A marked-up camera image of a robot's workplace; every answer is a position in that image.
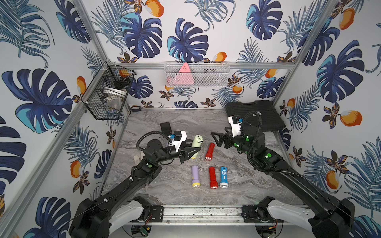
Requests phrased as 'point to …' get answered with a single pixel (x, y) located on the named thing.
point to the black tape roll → (135, 108)
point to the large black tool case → (271, 119)
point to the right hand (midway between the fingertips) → (219, 129)
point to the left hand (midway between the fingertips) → (198, 143)
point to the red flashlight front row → (213, 182)
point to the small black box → (165, 128)
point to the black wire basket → (106, 94)
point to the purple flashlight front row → (195, 176)
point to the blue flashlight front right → (223, 183)
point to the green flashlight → (197, 140)
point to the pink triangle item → (184, 77)
